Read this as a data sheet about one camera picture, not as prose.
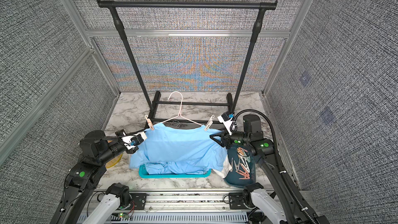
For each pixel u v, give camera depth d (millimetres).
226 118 614
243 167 835
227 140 606
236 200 734
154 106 1085
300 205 390
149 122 641
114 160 555
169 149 713
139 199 734
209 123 660
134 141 526
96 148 475
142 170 733
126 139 533
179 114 1072
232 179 804
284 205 463
